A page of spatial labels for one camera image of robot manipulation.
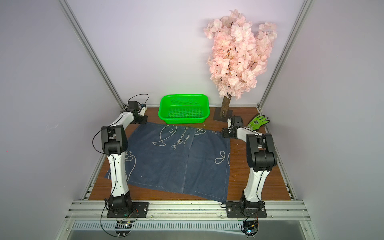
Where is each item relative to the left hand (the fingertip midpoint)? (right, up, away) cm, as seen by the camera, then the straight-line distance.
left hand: (145, 118), depth 112 cm
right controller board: (+66, -53, -42) cm, 94 cm away
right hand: (+63, -8, -10) cm, 64 cm away
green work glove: (+85, -3, -4) cm, 86 cm away
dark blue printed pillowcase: (+36, -26, -21) cm, 50 cm away
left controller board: (+3, -55, -40) cm, 68 cm away
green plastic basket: (+30, +8, +6) cm, 31 cm away
